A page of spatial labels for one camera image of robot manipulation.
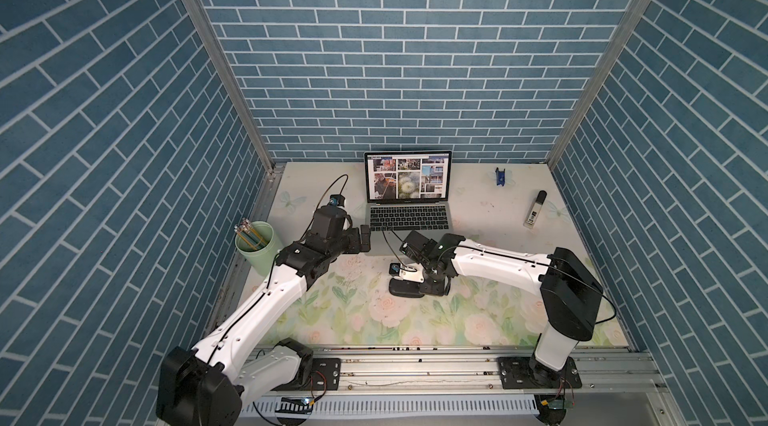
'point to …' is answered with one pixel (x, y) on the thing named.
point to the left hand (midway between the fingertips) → (364, 231)
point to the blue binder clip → (500, 176)
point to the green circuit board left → (296, 405)
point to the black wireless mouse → (404, 288)
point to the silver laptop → (406, 191)
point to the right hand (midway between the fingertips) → (428, 280)
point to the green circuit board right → (554, 404)
